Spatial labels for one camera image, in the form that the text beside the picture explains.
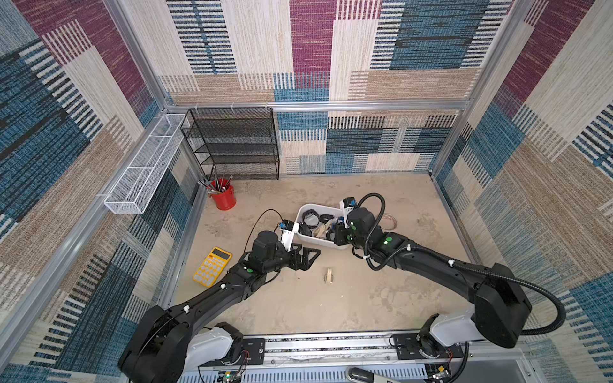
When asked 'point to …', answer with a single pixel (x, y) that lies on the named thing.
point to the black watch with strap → (325, 218)
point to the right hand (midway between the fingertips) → (337, 229)
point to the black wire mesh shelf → (240, 141)
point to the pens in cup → (219, 188)
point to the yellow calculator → (212, 267)
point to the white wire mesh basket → (132, 192)
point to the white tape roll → (388, 223)
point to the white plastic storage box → (328, 238)
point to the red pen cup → (226, 199)
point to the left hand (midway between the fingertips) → (312, 249)
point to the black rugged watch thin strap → (310, 219)
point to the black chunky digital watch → (304, 229)
